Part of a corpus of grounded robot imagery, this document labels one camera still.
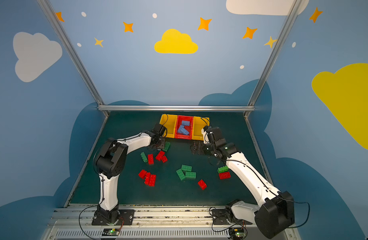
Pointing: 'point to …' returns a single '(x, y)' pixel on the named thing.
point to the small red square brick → (164, 159)
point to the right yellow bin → (198, 123)
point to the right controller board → (236, 233)
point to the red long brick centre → (161, 156)
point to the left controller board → (110, 232)
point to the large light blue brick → (186, 123)
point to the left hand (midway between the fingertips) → (162, 144)
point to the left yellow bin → (169, 121)
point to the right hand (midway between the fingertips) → (198, 145)
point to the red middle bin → (179, 122)
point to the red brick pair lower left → (150, 179)
